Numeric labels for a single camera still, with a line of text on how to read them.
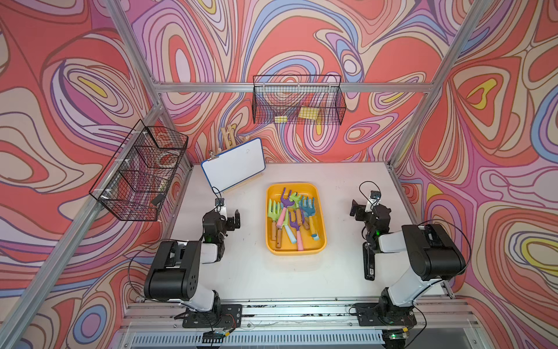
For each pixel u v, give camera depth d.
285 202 1.01
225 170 0.91
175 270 0.45
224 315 0.72
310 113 0.90
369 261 0.82
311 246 0.89
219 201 0.78
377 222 0.73
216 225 0.72
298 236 0.89
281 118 0.82
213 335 0.70
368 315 0.73
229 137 0.91
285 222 0.95
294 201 1.01
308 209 1.00
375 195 0.82
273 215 0.96
